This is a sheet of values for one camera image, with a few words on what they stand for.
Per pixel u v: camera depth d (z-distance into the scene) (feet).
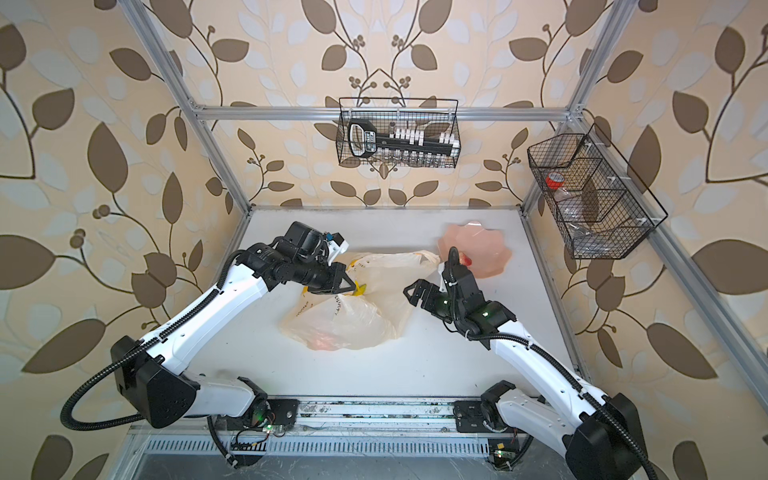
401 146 2.77
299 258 1.98
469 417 2.41
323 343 2.60
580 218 2.52
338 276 2.11
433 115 2.99
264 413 2.32
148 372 1.27
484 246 3.46
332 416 2.47
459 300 1.95
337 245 2.31
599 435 1.24
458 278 1.92
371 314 2.38
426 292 2.31
